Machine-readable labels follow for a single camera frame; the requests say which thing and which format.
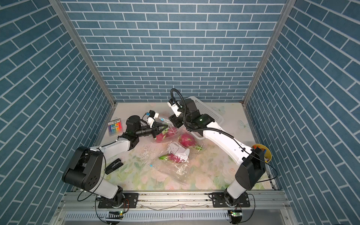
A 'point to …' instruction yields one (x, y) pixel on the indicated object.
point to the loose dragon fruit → (188, 140)
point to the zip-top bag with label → (174, 138)
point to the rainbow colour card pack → (115, 127)
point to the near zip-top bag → (180, 172)
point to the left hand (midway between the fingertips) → (169, 127)
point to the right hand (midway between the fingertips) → (174, 115)
